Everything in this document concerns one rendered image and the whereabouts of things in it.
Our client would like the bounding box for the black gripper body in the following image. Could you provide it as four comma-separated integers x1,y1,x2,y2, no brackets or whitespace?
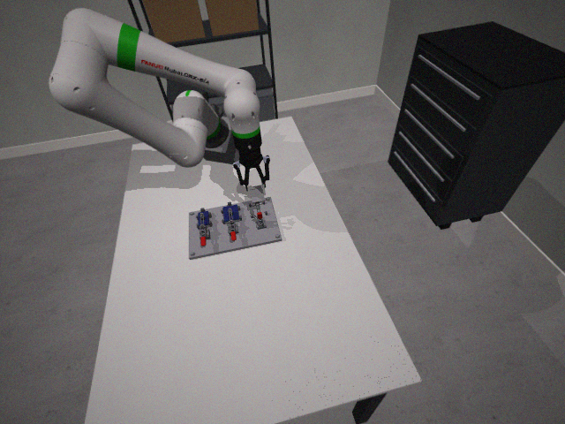
238,147,263,169

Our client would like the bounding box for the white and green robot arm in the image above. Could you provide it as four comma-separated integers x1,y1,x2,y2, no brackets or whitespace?
49,8,262,168

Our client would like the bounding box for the red-handled toggle clamp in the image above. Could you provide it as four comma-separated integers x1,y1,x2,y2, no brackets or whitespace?
228,208,238,241

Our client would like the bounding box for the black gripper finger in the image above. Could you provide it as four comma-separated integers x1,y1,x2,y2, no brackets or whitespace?
233,160,252,199
253,155,270,195

